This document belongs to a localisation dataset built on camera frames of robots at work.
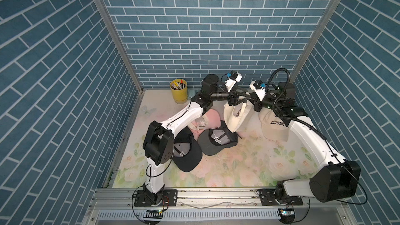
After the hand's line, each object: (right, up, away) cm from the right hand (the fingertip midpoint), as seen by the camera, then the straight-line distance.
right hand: (247, 95), depth 77 cm
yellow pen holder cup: (-40, +6, +32) cm, 51 cm away
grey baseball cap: (-17, -27, +16) cm, 36 cm away
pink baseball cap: (-18, -15, +25) cm, 35 cm away
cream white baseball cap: (-6, -10, -3) cm, 12 cm away
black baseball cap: (-32, -32, +11) cm, 46 cm away
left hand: (0, -1, -6) cm, 6 cm away
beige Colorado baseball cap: (+20, -19, +18) cm, 33 cm away
